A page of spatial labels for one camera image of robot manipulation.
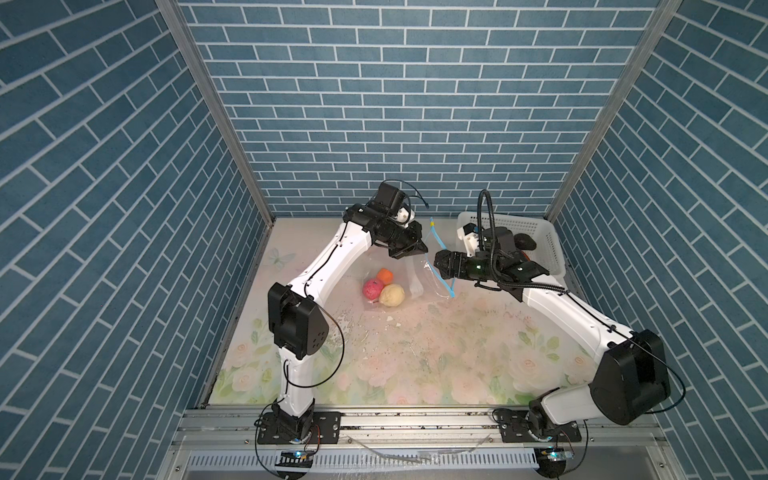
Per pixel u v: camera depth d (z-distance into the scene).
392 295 0.93
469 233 0.75
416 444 0.72
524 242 1.08
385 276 0.97
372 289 0.94
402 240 0.71
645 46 0.76
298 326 0.49
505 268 0.63
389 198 0.65
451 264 0.74
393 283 0.97
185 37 0.74
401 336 0.90
